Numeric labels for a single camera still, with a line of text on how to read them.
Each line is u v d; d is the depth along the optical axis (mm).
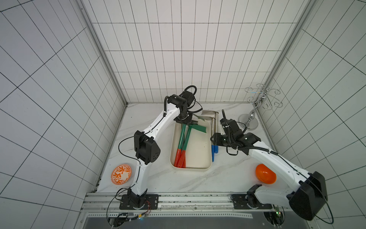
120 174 813
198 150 911
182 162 795
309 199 379
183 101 617
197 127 1003
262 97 854
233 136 597
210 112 1081
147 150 588
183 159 814
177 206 727
